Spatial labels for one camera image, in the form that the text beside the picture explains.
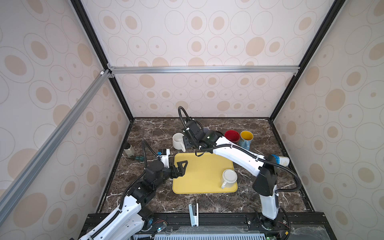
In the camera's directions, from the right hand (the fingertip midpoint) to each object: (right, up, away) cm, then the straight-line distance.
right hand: (187, 137), depth 82 cm
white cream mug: (+23, -21, -1) cm, 32 cm away
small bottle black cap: (-36, -8, +8) cm, 37 cm away
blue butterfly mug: (+37, -1, +13) cm, 39 cm away
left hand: (-1, -12, -7) cm, 14 cm away
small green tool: (-31, -14, +13) cm, 36 cm away
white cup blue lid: (+56, -14, +7) cm, 59 cm away
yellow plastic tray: (+9, -22, +5) cm, 24 cm away
